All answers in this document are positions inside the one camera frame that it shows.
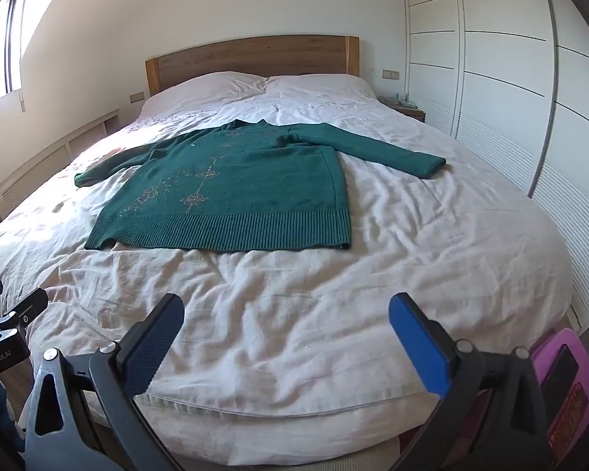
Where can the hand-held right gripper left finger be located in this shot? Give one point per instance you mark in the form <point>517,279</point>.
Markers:
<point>157,343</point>

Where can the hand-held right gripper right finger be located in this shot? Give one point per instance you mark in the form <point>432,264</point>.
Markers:
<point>417,343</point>

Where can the green knitted sweater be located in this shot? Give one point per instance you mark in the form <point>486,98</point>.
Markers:
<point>255,196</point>

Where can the dark blue cloth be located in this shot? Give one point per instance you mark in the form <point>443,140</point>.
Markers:
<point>5,417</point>

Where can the bed with white cover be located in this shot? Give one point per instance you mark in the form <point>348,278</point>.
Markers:
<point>299,304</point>

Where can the beige radiator cover cabinet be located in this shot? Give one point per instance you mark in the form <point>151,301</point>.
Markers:
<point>39,167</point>

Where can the pink case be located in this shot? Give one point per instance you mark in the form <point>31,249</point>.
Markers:
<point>586,368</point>

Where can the wooden nightstand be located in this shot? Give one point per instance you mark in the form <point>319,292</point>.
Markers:
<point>413,113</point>

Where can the white pillow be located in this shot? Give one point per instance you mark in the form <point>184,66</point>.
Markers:
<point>211,89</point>
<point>319,87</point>

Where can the white wardrobe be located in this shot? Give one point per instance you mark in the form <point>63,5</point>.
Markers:
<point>510,83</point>

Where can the wooden headboard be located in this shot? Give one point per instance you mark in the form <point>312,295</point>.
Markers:
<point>250,56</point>

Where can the wall switch panel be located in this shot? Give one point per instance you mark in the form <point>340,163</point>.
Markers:
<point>390,74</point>
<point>137,96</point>

